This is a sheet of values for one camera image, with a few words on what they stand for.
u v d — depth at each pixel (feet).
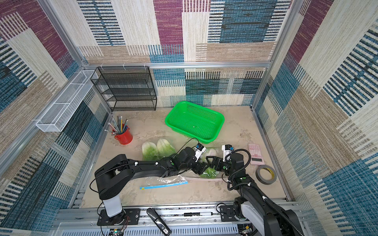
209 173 2.64
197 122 3.66
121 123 3.16
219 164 2.45
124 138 3.21
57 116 2.34
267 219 1.47
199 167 2.47
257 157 2.99
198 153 2.49
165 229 2.21
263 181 2.66
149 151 2.81
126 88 3.56
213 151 2.88
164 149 2.85
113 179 1.56
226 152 2.57
